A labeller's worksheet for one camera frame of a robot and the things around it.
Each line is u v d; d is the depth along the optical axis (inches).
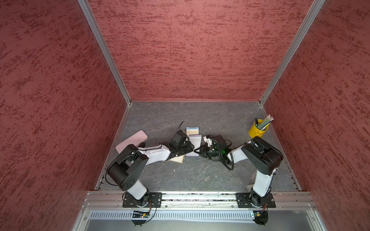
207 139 35.2
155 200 29.2
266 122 35.6
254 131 36.5
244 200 29.2
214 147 31.4
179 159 34.3
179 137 28.2
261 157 20.0
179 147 28.9
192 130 40.4
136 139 37.4
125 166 17.9
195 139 37.3
